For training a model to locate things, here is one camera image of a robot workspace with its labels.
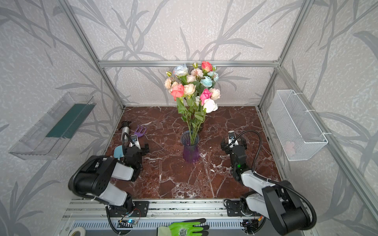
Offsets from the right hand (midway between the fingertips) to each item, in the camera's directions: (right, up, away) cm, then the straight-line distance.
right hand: (233, 135), depth 86 cm
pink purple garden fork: (-64, -1, +18) cm, 66 cm away
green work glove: (-26, -41, -19) cm, 52 cm away
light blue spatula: (-73, -12, +9) cm, 75 cm away
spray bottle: (-73, +3, +18) cm, 75 cm away
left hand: (-60, -4, +5) cm, 60 cm away
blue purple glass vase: (-25, -9, -4) cm, 27 cm away
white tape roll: (-79, -42, -17) cm, 91 cm away
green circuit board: (-57, -42, -14) cm, 72 cm away
